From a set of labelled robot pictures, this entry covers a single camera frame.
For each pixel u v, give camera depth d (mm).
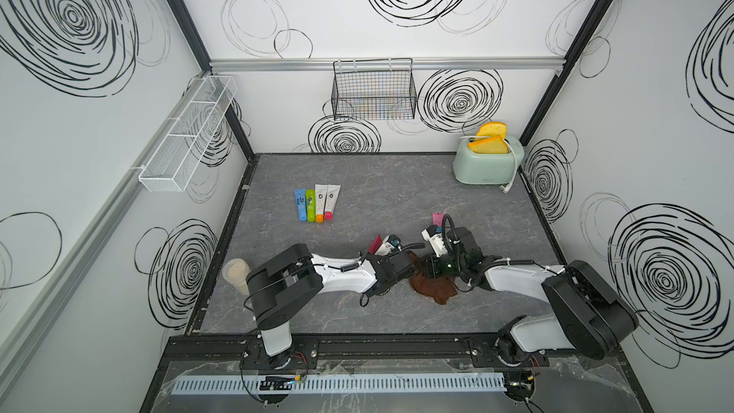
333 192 1057
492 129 998
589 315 428
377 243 898
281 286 445
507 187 1055
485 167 1026
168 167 708
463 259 708
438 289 823
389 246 793
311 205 1020
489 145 980
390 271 680
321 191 1075
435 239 823
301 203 1020
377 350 754
